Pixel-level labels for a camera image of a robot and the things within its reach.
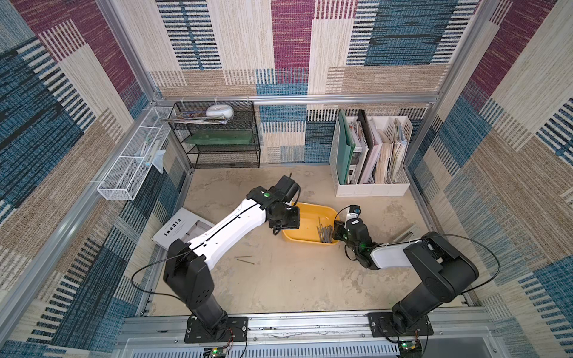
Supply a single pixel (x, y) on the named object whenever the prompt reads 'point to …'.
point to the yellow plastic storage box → (316, 224)
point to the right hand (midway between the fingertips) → (335, 219)
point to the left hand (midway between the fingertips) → (296, 222)
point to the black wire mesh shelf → (217, 134)
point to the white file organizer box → (369, 156)
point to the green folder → (346, 146)
